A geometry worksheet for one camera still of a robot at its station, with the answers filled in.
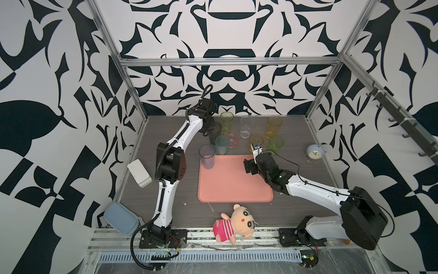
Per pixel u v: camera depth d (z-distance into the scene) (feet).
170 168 1.91
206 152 2.89
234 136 3.55
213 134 3.18
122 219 2.54
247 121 3.39
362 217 1.39
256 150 2.40
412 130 1.80
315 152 3.12
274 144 3.34
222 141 3.29
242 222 2.34
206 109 2.51
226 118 3.50
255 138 3.25
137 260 2.22
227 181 3.06
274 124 3.25
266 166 2.10
